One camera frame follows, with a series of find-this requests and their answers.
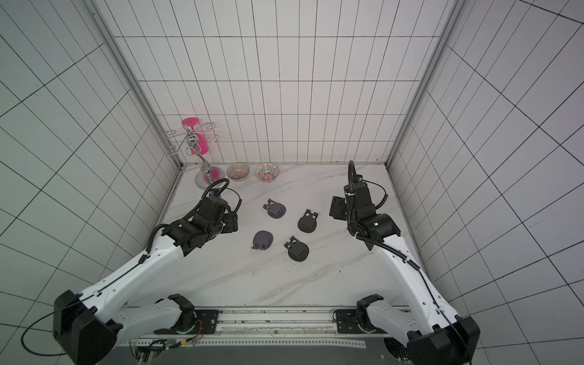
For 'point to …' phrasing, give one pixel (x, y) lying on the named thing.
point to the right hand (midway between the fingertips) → (341, 199)
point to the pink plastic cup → (201, 147)
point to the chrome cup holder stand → (208, 176)
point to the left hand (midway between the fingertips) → (225, 222)
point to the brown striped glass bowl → (238, 171)
